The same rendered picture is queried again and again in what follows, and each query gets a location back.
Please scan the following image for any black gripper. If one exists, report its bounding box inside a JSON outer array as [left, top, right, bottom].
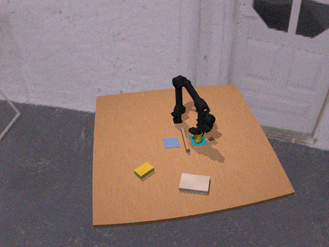
[[189, 119, 205, 137]]

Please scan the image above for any olive yellow cup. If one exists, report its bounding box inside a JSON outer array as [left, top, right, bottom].
[[194, 132, 203, 143]]

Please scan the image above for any yellow rectangular block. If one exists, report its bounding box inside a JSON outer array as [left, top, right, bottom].
[[134, 162, 154, 179]]

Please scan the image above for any pale pink flat block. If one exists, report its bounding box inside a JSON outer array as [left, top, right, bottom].
[[179, 173, 210, 193]]

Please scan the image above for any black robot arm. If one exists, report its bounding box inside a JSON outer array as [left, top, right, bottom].
[[171, 75, 215, 133]]

